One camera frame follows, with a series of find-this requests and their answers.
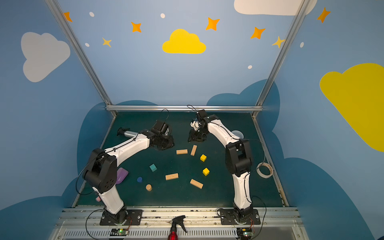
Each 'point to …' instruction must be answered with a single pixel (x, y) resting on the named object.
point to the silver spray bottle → (126, 133)
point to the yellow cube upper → (203, 158)
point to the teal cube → (153, 167)
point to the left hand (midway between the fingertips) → (176, 144)
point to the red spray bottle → (173, 234)
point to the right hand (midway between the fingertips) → (192, 139)
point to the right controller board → (244, 233)
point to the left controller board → (119, 232)
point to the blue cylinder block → (139, 179)
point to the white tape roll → (264, 164)
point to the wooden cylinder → (149, 187)
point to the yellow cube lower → (206, 171)
